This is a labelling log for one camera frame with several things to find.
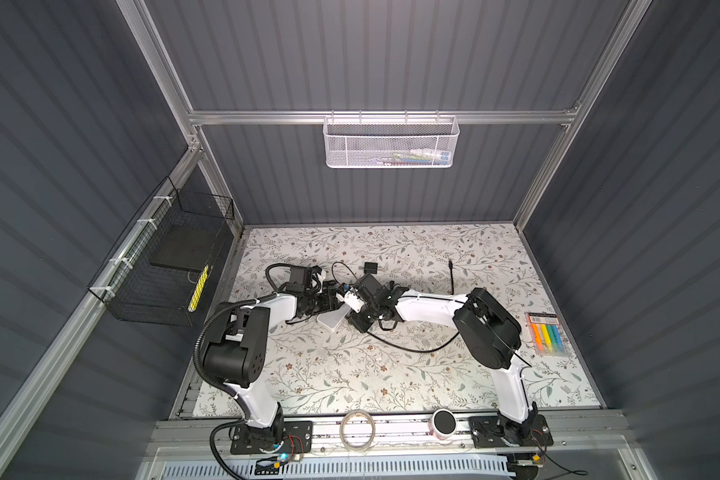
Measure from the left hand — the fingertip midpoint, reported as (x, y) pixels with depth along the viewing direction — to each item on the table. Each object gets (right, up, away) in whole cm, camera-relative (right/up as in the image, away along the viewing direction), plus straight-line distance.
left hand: (336, 302), depth 96 cm
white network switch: (-1, -5, -5) cm, 7 cm away
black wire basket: (-40, +12, -23) cm, 48 cm away
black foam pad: (-37, +18, -19) cm, 45 cm away
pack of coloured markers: (+65, -9, -7) cm, 66 cm away
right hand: (+6, -6, -3) cm, 8 cm away
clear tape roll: (+7, -29, -21) cm, 37 cm away
